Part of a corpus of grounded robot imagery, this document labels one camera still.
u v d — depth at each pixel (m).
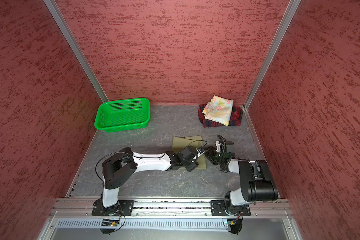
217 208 0.74
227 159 0.74
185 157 0.68
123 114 1.14
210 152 0.83
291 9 0.72
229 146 0.75
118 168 0.51
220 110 1.08
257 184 0.44
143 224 0.77
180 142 1.00
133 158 0.51
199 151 0.77
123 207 0.74
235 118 1.08
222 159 0.73
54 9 0.71
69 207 0.76
